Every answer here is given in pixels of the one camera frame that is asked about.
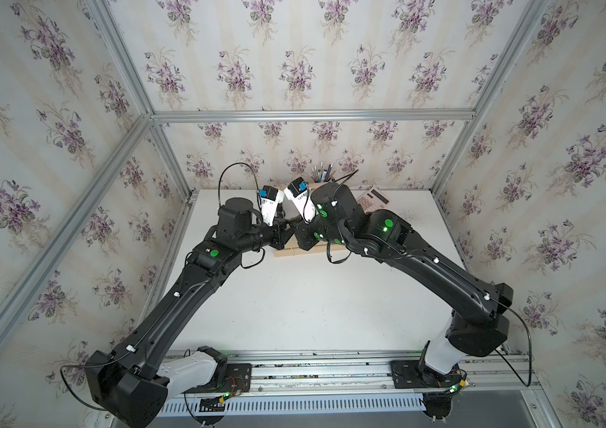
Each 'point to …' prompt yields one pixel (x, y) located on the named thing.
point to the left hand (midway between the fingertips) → (303, 227)
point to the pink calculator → (373, 199)
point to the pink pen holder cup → (321, 175)
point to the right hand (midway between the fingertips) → (294, 223)
